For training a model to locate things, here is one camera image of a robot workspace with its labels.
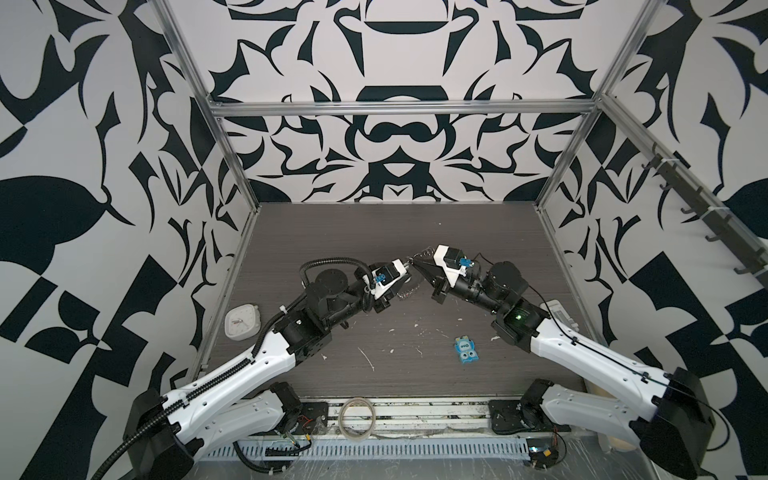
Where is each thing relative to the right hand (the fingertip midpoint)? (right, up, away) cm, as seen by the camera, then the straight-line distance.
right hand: (416, 259), depth 65 cm
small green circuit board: (+30, -46, +6) cm, 55 cm away
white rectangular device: (+46, -18, +26) cm, 56 cm away
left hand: (-3, 0, +1) cm, 3 cm away
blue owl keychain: (+16, -27, +20) cm, 37 cm away
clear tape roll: (-17, -41, +9) cm, 45 cm away
